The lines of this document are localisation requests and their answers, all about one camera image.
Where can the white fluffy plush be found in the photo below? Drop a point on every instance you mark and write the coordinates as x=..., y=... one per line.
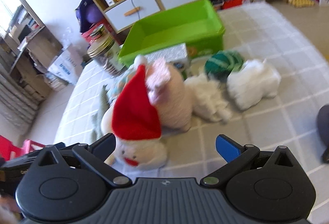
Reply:
x=207, y=99

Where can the santa plush toy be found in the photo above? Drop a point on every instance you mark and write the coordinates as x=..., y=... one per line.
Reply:
x=136, y=124

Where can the pink plush toy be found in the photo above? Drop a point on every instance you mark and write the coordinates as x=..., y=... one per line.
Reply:
x=167, y=92

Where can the white paper bag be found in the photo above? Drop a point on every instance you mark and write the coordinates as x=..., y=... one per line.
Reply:
x=68, y=65

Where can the white fluffy towel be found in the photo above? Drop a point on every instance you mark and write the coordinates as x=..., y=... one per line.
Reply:
x=256, y=80

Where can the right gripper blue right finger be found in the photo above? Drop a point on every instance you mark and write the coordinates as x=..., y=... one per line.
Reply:
x=227, y=148

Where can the green plastic bin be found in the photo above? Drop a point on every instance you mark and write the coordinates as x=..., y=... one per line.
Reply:
x=196, y=24

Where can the blue orange patterned doll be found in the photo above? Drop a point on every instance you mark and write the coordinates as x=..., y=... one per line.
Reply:
x=119, y=84

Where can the small tin can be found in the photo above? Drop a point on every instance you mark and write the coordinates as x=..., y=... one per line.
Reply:
x=98, y=32

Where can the milk carton box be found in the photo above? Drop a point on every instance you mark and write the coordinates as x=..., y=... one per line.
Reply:
x=176, y=55

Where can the gold lid glass jar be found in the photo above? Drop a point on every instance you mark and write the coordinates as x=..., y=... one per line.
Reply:
x=105, y=51

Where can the red plastic stool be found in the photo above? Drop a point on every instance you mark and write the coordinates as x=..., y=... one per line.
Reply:
x=9, y=151

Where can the green knitted yarn ball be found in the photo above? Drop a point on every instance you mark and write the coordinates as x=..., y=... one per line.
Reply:
x=220, y=65

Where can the grey checkered tablecloth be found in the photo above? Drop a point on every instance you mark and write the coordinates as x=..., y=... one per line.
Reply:
x=259, y=165

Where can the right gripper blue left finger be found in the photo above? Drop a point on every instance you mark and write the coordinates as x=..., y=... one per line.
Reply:
x=103, y=147

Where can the wooden bookshelf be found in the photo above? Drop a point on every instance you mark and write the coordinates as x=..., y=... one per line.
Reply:
x=27, y=50

